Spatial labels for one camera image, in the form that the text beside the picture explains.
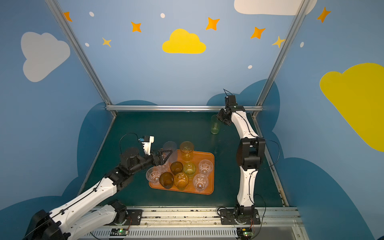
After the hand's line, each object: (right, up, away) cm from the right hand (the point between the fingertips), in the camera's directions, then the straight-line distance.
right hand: (220, 116), depth 98 cm
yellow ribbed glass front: (-22, -20, -12) cm, 32 cm away
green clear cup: (-21, -32, -9) cm, 39 cm away
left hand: (-31, -20, -24) cm, 43 cm away
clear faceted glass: (-36, -32, -7) cm, 49 cm away
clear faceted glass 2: (-42, -36, -12) cm, 56 cm away
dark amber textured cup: (-34, -37, -15) cm, 52 cm away
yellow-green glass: (-2, -5, +9) cm, 11 cm away
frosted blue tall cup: (-31, -18, -14) cm, 38 cm away
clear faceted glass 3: (-11, -31, -9) cm, 34 cm away
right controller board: (+7, -59, -27) cm, 65 cm away
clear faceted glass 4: (-14, -39, -13) cm, 43 cm away
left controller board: (-54, -58, -27) cm, 84 cm away
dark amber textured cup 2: (-28, -30, -13) cm, 43 cm away
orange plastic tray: (-15, -27, -2) cm, 31 cm away
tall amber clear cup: (-25, -39, -12) cm, 48 cm away
